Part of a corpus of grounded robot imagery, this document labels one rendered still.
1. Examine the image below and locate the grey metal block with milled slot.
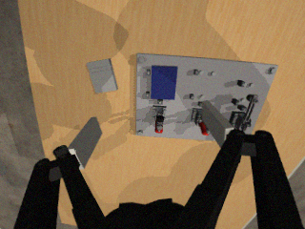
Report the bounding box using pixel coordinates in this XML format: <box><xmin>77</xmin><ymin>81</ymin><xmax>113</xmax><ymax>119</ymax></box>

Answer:
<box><xmin>86</xmin><ymin>58</ymin><xmax>118</xmax><ymax>94</ymax></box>

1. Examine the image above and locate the grey metal fixture plate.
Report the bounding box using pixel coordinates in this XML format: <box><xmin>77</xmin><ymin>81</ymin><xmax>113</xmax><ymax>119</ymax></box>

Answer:
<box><xmin>135</xmin><ymin>53</ymin><xmax>278</xmax><ymax>141</ymax></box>

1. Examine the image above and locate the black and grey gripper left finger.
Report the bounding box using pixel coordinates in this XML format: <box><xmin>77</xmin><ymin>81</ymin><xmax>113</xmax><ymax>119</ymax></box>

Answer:
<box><xmin>13</xmin><ymin>116</ymin><xmax>111</xmax><ymax>229</ymax></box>

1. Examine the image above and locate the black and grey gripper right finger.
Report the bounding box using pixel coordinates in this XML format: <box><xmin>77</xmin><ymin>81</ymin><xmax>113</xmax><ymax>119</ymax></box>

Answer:
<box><xmin>169</xmin><ymin>100</ymin><xmax>304</xmax><ymax>229</ymax></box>

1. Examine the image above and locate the blue rectangular plate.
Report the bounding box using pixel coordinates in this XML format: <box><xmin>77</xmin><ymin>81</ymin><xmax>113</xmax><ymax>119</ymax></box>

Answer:
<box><xmin>151</xmin><ymin>65</ymin><xmax>177</xmax><ymax>100</ymax></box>

